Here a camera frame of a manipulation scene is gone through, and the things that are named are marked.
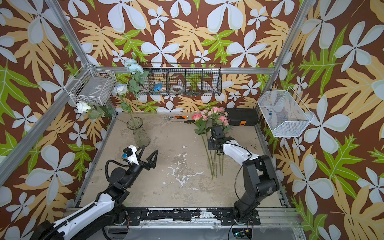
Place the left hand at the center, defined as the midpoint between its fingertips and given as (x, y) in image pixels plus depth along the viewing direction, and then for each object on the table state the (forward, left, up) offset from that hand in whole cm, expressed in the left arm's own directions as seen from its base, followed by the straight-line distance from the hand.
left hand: (150, 147), depth 74 cm
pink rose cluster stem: (+42, -43, -15) cm, 62 cm away
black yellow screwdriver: (+37, -16, -22) cm, 46 cm away
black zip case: (+39, -60, -19) cm, 74 cm away
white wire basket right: (+20, -75, +4) cm, 78 cm away
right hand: (+13, -34, -16) cm, 40 cm away
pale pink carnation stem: (+9, -36, -23) cm, 43 cm away
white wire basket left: (+34, +36, +12) cm, 51 cm away
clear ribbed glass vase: (+22, +16, -23) cm, 35 cm away
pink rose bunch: (+29, -44, -13) cm, 54 cm away
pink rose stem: (+34, -36, -7) cm, 50 cm away
